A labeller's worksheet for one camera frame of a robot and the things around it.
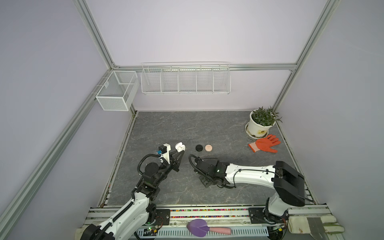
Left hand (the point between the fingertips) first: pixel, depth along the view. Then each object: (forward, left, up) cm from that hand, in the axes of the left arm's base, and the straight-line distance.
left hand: (182, 152), depth 77 cm
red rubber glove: (+12, -54, -17) cm, 58 cm away
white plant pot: (+20, -48, -12) cm, 53 cm away
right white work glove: (-34, -61, -15) cm, 71 cm away
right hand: (-8, -11, -15) cm, 21 cm away
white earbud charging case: (+2, +1, +3) cm, 3 cm away
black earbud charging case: (+12, -9, -18) cm, 24 cm away
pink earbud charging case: (+12, -16, -18) cm, 27 cm away
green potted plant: (+23, -53, -2) cm, 57 cm away
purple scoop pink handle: (-32, -7, -18) cm, 37 cm away
